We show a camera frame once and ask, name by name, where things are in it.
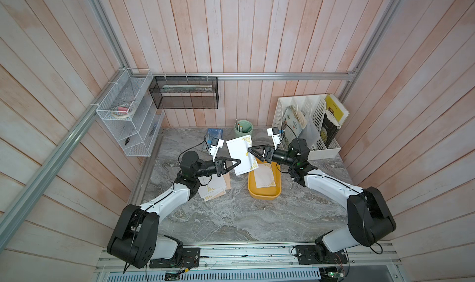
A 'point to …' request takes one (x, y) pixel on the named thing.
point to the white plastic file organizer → (315, 104)
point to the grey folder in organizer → (310, 132)
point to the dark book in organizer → (329, 128)
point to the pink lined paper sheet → (227, 177)
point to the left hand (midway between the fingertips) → (239, 165)
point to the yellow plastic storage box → (268, 193)
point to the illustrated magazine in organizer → (294, 123)
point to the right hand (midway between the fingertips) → (249, 150)
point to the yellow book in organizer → (339, 111)
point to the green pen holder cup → (243, 128)
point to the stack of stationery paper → (263, 176)
